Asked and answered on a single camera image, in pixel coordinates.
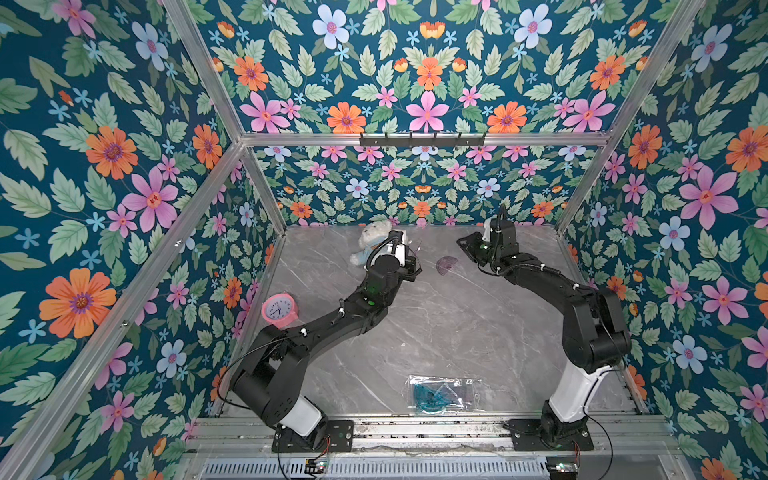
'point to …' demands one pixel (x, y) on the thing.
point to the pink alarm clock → (280, 309)
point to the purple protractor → (444, 264)
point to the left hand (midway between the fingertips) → (409, 244)
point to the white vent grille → (384, 468)
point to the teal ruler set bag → (441, 395)
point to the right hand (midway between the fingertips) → (467, 237)
